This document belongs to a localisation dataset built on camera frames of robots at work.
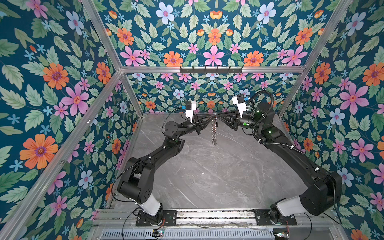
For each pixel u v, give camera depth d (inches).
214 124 26.0
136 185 17.6
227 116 24.7
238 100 23.2
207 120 26.6
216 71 36.3
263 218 28.5
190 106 24.0
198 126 24.8
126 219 28.7
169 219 28.8
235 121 23.5
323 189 15.8
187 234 30.2
